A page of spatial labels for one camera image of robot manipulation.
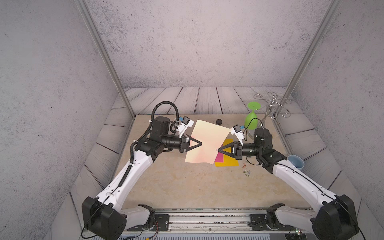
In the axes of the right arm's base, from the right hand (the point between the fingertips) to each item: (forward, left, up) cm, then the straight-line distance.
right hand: (221, 152), depth 68 cm
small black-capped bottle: (+35, -3, -18) cm, 40 cm away
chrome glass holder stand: (+32, -34, -2) cm, 47 cm away
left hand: (+1, +9, +4) cm, 10 cm away
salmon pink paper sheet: (+3, +4, +7) cm, 9 cm away
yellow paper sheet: (+11, -8, -29) cm, 32 cm away
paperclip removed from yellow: (-4, -11, -2) cm, 12 cm away
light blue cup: (+8, -47, -23) cm, 53 cm away
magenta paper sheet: (-2, +1, -3) cm, 3 cm away
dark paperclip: (+4, -17, -28) cm, 33 cm away
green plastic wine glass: (+31, -21, 0) cm, 37 cm away
